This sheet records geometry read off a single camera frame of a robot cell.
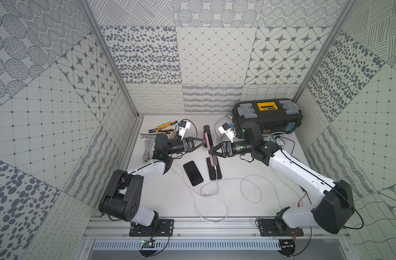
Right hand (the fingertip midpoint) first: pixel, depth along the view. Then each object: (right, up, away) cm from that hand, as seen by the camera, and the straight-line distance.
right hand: (213, 152), depth 70 cm
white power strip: (+36, +5, +27) cm, 46 cm away
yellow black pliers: (-36, +10, +41) cm, 56 cm away
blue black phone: (-10, -15, +20) cm, 27 cm away
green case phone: (+1, -15, +26) cm, 30 cm away
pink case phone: (-1, +4, -3) cm, 5 cm away
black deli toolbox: (+39, +18, +27) cm, 51 cm away
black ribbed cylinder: (-2, +10, +39) cm, 40 cm away
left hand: (-5, +6, +3) cm, 8 cm away
